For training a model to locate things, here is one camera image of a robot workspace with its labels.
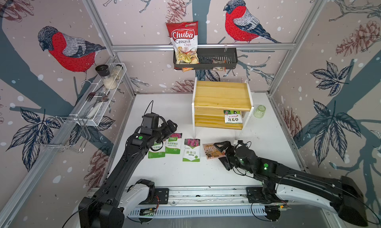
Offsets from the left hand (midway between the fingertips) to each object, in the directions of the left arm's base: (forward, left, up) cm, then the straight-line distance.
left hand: (175, 125), depth 78 cm
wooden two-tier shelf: (+6, -20, +13) cm, 24 cm away
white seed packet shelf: (+8, -33, -3) cm, 34 cm away
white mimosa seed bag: (-6, -8, -20) cm, 22 cm away
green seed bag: (-2, +3, -20) cm, 20 cm away
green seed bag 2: (-17, +6, +7) cm, 19 cm away
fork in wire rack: (+8, +40, +16) cm, 44 cm away
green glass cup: (+20, -56, -14) cm, 61 cm away
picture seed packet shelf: (-9, -20, -14) cm, 26 cm away
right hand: (-12, -21, -5) cm, 24 cm away
